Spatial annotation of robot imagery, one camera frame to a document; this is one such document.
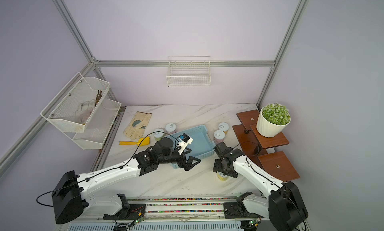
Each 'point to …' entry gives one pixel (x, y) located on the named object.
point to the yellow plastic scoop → (143, 141)
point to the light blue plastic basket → (176, 165)
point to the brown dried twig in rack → (98, 96)
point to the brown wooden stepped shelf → (254, 146)
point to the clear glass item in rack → (84, 110)
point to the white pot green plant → (273, 120)
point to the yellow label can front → (221, 176)
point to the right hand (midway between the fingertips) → (223, 172)
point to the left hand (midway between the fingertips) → (194, 156)
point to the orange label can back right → (224, 127)
